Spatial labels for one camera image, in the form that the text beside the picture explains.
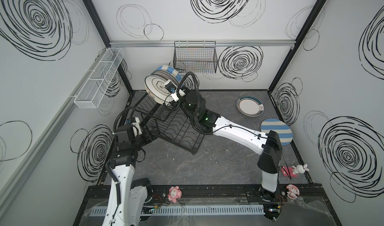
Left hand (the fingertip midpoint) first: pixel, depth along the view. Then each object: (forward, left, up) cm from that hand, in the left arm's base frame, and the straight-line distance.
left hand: (152, 130), depth 77 cm
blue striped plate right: (+11, -80, -17) cm, 82 cm away
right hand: (+12, -11, +23) cm, 28 cm away
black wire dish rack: (+14, -7, -17) cm, 23 cm away
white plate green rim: (+32, -62, -18) cm, 72 cm away
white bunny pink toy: (-13, -75, -16) cm, 78 cm away
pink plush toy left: (-26, -13, -14) cm, 32 cm away
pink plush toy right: (-23, -71, -15) cm, 76 cm away
